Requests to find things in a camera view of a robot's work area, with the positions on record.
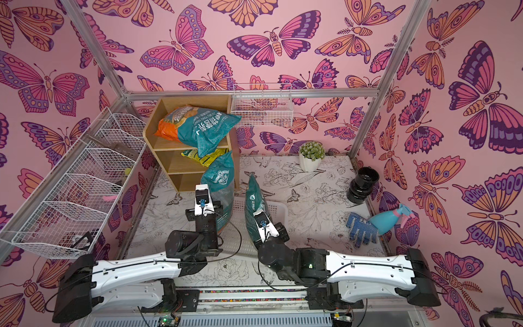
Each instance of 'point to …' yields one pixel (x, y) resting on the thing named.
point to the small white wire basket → (263, 105)
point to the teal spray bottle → (386, 223)
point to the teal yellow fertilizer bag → (254, 203)
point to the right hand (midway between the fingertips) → (260, 223)
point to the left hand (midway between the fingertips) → (205, 186)
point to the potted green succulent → (310, 154)
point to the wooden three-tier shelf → (186, 174)
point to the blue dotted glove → (359, 227)
